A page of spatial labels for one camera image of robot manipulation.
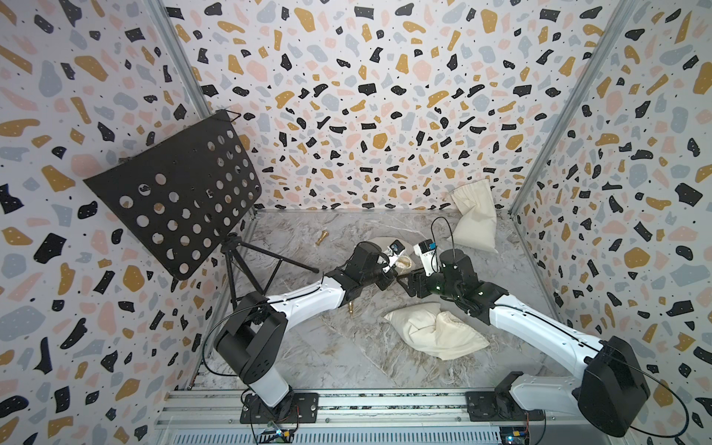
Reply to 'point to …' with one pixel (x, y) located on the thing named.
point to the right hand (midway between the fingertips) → (405, 276)
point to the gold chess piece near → (350, 307)
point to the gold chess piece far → (323, 235)
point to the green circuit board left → (278, 436)
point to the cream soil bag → (436, 332)
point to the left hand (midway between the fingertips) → (398, 263)
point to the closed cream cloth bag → (477, 224)
